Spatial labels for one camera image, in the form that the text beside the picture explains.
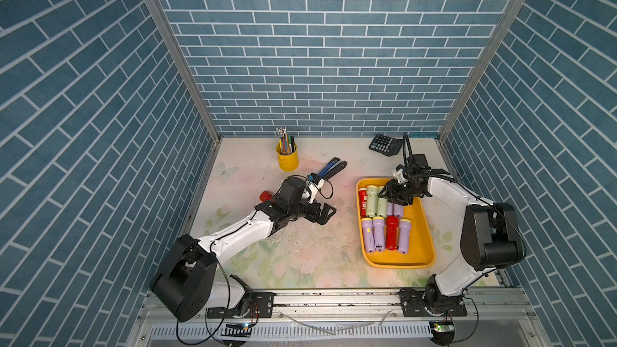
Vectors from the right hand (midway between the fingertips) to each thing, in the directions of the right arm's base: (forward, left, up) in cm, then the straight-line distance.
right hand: (386, 196), depth 92 cm
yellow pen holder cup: (+13, +41, 0) cm, 43 cm away
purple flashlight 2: (-4, -5, -3) cm, 7 cm away
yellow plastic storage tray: (-19, -12, -7) cm, 23 cm away
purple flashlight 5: (-14, -6, -4) cm, 15 cm away
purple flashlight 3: (-14, +7, -3) cm, 16 cm away
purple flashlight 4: (-14, +3, -4) cm, 15 cm away
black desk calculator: (+32, -4, -4) cm, 32 cm away
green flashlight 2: (-4, +2, -1) cm, 4 cm away
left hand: (-10, +21, +6) cm, 24 cm away
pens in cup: (+19, +42, +6) cm, 47 cm away
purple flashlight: (-4, -2, -3) cm, 5 cm away
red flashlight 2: (-2, +48, -4) cm, 48 cm away
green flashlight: (-2, +5, 0) cm, 6 cm away
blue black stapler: (+16, +22, -5) cm, 28 cm away
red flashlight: (-11, -2, -4) cm, 12 cm away
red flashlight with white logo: (-1, +9, -3) cm, 9 cm away
